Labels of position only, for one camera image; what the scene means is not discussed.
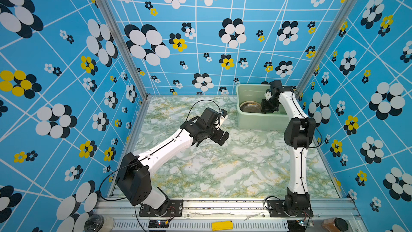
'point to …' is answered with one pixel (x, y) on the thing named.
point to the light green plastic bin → (277, 120)
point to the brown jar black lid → (335, 224)
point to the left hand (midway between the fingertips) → (223, 130)
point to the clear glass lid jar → (97, 223)
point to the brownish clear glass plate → (250, 106)
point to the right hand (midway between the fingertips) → (266, 109)
